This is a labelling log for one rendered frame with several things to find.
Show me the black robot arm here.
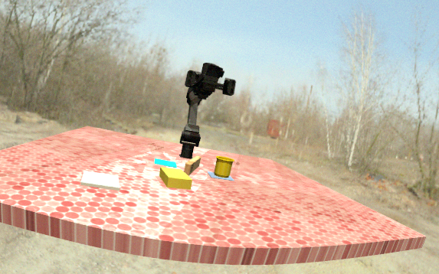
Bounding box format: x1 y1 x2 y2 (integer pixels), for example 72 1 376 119
179 63 224 159

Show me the yellow block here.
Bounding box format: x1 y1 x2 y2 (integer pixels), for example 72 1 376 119
159 167 192 190

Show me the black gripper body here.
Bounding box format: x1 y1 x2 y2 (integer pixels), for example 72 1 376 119
185 70 236 96

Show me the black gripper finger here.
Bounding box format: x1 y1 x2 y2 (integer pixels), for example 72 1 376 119
223 77 233 94
190 71 205 87

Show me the yellow cup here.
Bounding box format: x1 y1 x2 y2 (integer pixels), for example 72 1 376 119
215 156 234 178

